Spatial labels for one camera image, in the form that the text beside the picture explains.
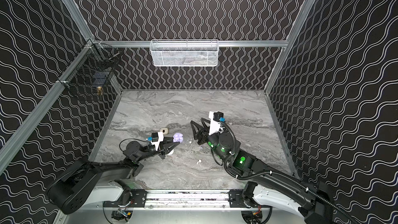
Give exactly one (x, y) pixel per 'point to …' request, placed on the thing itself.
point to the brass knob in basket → (99, 90)
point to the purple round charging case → (178, 137)
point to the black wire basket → (94, 67)
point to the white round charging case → (171, 152)
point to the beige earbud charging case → (165, 130)
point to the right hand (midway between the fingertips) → (197, 122)
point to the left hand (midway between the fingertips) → (180, 141)
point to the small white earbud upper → (190, 141)
